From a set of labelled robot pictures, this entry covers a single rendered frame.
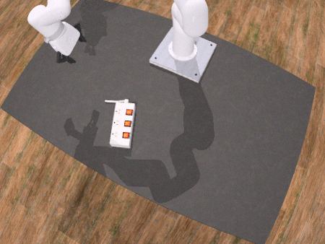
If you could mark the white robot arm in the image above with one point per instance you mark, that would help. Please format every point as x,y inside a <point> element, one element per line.
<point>191,14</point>

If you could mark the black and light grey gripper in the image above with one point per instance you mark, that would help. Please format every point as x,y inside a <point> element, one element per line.
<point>65,43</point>

